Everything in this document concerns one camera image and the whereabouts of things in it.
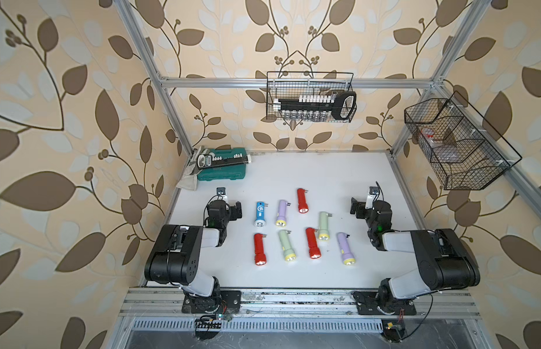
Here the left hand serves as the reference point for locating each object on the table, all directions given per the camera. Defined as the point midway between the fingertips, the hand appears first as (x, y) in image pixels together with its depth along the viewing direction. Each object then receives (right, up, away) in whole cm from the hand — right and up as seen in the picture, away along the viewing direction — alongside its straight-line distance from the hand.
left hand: (224, 201), depth 95 cm
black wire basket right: (+88, +19, -23) cm, 93 cm away
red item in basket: (+82, +26, -14) cm, 87 cm away
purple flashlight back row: (+25, -8, -3) cm, 27 cm away
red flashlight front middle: (+38, -18, -10) cm, 43 cm away
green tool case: (-3, +13, +12) cm, 18 cm away
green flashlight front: (+28, -19, -12) cm, 36 cm away
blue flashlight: (+16, -6, -1) cm, 17 cm away
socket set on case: (-10, +19, +14) cm, 25 cm away
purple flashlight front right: (+51, -20, -13) cm, 56 cm away
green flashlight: (+43, -11, -7) cm, 45 cm away
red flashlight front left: (+17, -20, -12) cm, 28 cm away
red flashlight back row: (+35, -3, +1) cm, 35 cm away
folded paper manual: (-21, +9, +14) cm, 26 cm away
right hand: (+62, +1, -1) cm, 62 cm away
